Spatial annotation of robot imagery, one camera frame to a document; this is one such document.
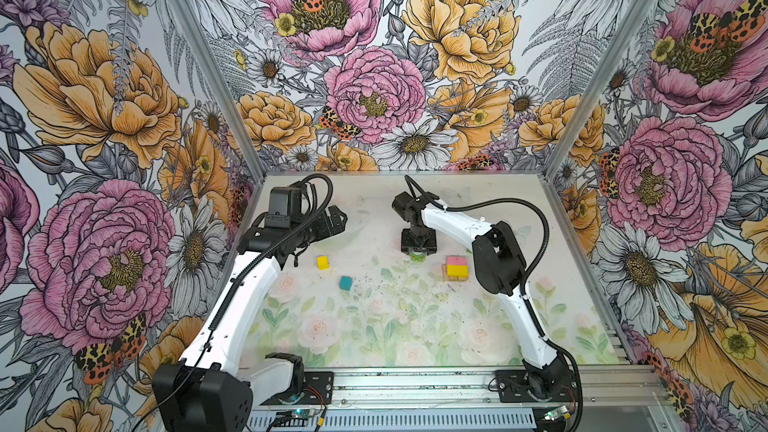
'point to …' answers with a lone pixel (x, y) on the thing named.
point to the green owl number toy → (418, 256)
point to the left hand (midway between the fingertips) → (332, 232)
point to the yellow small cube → (323, 262)
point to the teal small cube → (345, 283)
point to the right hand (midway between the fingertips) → (417, 258)
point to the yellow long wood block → (454, 270)
